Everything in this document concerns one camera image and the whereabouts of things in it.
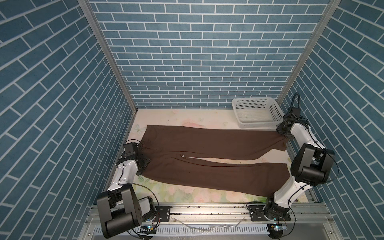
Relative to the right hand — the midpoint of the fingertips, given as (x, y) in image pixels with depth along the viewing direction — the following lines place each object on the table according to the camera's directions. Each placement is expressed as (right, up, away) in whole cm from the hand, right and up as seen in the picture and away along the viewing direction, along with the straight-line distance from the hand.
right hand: (285, 129), depth 91 cm
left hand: (-85, -19, -3) cm, 87 cm away
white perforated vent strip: (-47, -47, -21) cm, 69 cm away
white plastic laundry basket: (-5, +12, +29) cm, 32 cm away
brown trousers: (-37, -20, +2) cm, 42 cm away
